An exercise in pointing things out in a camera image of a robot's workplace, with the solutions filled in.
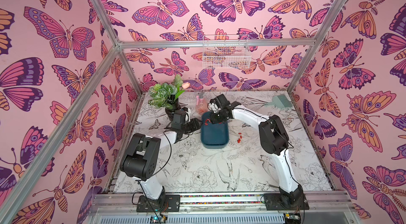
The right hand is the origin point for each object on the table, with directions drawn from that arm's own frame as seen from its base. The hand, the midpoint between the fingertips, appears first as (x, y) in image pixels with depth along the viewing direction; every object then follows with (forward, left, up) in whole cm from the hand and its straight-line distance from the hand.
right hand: (207, 121), depth 98 cm
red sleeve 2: (-8, -21, -5) cm, 23 cm away
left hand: (-3, +3, +3) cm, 5 cm away
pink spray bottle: (+12, +4, +2) cm, 13 cm away
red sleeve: (-11, -19, -5) cm, 23 cm away
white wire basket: (+31, -11, +29) cm, 44 cm away
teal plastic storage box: (-7, -5, -6) cm, 10 cm away
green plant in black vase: (+2, +23, +21) cm, 31 cm away
